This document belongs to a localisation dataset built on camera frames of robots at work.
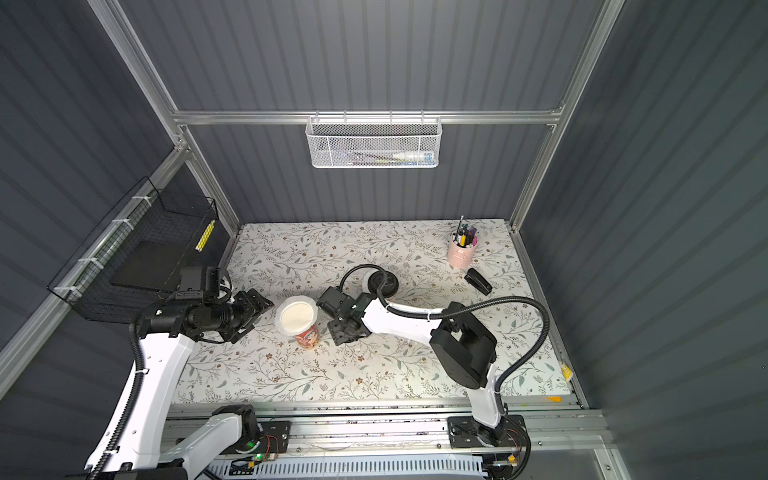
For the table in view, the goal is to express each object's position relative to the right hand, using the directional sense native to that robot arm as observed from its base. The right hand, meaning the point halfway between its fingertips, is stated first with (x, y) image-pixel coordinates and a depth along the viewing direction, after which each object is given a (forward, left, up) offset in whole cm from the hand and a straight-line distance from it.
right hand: (347, 328), depth 86 cm
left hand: (-4, +18, +15) cm, 24 cm away
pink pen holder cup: (+26, -37, 0) cm, 45 cm away
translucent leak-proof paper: (-1, +12, +11) cm, 16 cm away
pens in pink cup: (+29, -37, +7) cm, 48 cm away
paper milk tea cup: (-5, +10, +3) cm, 11 cm away
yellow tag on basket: (+17, +39, +20) cm, 47 cm away
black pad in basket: (+6, +46, +23) cm, 51 cm away
